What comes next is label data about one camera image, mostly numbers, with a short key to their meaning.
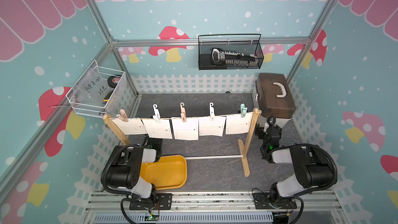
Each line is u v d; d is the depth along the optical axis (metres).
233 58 0.88
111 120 0.53
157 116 0.54
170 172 0.85
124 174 0.45
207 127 0.60
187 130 0.61
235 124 0.60
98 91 0.70
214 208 0.73
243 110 0.51
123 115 0.53
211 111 0.54
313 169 0.45
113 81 0.81
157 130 0.60
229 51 0.92
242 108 0.54
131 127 0.60
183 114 0.52
